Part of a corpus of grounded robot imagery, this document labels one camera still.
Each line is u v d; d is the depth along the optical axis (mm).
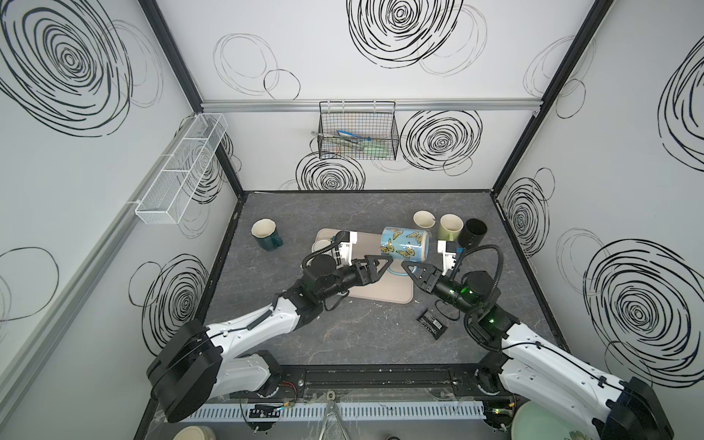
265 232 958
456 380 738
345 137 905
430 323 828
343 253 680
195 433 617
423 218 1003
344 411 705
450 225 993
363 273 641
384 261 692
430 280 638
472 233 963
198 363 404
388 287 889
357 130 888
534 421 668
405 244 679
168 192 734
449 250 669
